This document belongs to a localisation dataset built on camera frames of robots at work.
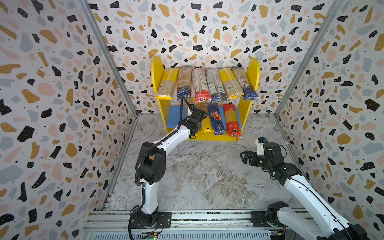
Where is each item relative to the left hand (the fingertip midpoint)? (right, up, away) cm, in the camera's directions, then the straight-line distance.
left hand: (192, 117), depth 92 cm
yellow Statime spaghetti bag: (+9, -5, -2) cm, 10 cm away
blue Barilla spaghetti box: (+15, +2, +5) cm, 16 cm away
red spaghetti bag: (+25, -4, 0) cm, 25 cm away
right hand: (+29, -19, -12) cm, 37 cm away
